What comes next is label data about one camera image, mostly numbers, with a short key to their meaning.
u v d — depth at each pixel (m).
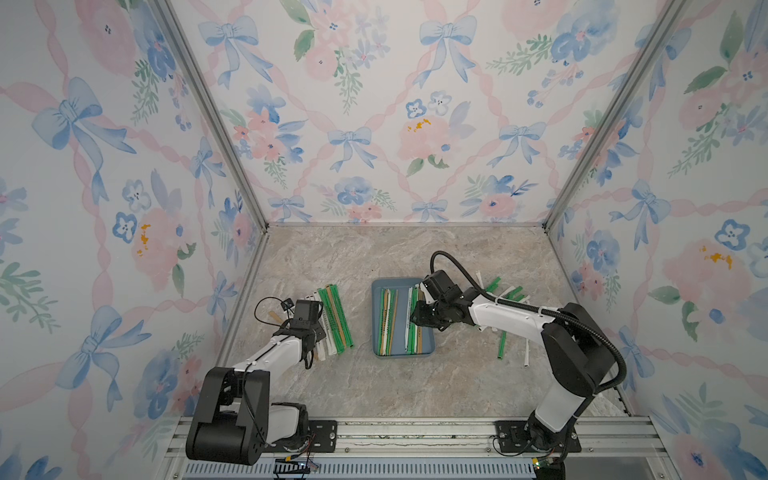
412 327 0.92
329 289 1.01
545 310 0.51
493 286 1.02
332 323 0.94
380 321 0.93
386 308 0.96
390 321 0.93
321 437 0.73
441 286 0.72
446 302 0.71
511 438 0.73
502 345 0.90
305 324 0.71
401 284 1.03
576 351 0.47
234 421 0.42
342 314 0.95
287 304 0.80
